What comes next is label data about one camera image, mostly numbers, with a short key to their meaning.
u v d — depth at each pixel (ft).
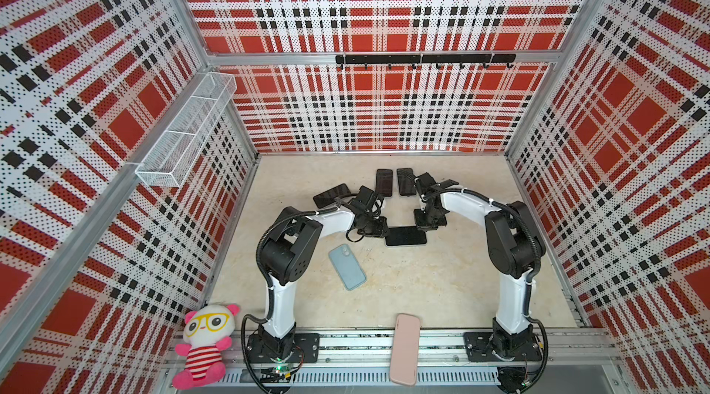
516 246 1.71
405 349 2.46
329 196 3.80
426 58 2.92
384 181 3.65
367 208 2.73
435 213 2.64
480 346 2.41
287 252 1.71
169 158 2.98
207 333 2.31
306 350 2.41
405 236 3.14
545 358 2.26
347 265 2.93
